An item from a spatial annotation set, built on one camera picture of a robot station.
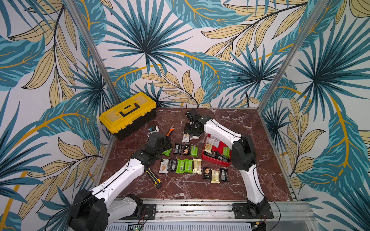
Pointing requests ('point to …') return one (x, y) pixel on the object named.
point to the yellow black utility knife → (158, 183)
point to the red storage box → (219, 149)
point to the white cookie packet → (213, 141)
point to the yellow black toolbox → (135, 111)
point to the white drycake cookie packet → (164, 164)
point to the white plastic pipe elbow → (194, 137)
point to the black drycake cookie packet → (186, 149)
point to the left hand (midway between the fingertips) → (167, 141)
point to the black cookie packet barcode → (178, 149)
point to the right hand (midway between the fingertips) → (187, 130)
